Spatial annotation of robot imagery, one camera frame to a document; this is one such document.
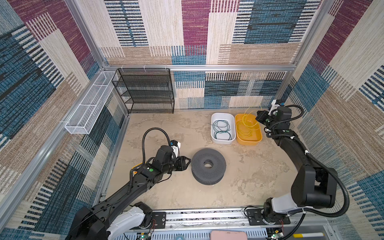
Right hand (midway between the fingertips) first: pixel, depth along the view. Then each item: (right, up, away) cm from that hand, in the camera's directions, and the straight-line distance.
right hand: (257, 112), depth 86 cm
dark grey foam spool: (-27, -32, +5) cm, 42 cm away
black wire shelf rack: (-71, +18, +24) cm, 77 cm away
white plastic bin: (-16, -16, +18) cm, 29 cm away
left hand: (-38, -25, -7) cm, 46 cm away
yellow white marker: (+18, -59, -14) cm, 64 cm away
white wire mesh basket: (-88, -5, -16) cm, 89 cm away
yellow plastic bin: (+6, -15, +15) cm, 22 cm away
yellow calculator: (-57, -24, -30) cm, 69 cm away
